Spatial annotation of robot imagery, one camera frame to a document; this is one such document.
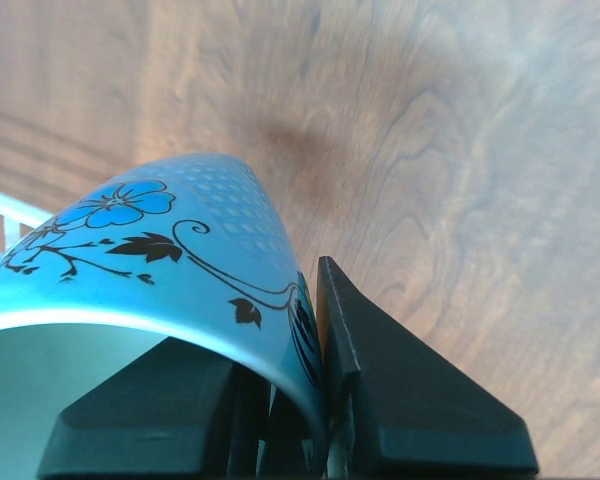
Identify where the blue floral mug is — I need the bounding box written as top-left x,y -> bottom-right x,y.
0,153 -> 328,479

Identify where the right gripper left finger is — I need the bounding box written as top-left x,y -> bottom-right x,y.
36,335 -> 241,480

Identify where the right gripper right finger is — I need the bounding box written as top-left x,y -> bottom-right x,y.
317,256 -> 539,478

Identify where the white wire dish rack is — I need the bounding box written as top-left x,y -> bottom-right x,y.
0,192 -> 52,255

